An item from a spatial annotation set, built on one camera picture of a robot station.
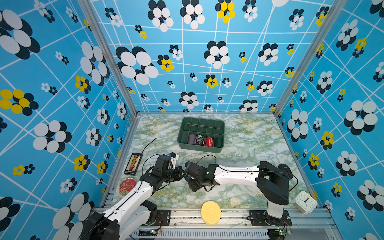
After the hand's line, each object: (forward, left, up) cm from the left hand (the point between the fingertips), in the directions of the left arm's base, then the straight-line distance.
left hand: (187, 172), depth 82 cm
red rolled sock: (+21, -13, -1) cm, 25 cm away
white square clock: (-14, -61, -4) cm, 62 cm away
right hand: (-5, -2, -6) cm, 8 cm away
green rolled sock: (+21, -19, -2) cm, 29 cm away
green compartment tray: (+39, -17, -10) cm, 44 cm away
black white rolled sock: (+22, -7, 0) cm, 23 cm away
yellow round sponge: (-19, -12, -5) cm, 23 cm away
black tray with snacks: (+8, +34, -6) cm, 36 cm away
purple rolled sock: (+23, -2, 0) cm, 23 cm away
